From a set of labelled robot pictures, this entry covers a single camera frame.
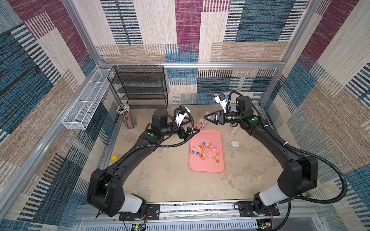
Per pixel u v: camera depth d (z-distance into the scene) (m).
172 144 0.55
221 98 0.69
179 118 0.65
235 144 0.99
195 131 0.69
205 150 0.95
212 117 0.71
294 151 0.46
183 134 0.65
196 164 0.91
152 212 0.73
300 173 0.43
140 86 1.09
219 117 0.67
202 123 0.76
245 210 0.73
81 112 0.94
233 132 1.02
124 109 0.94
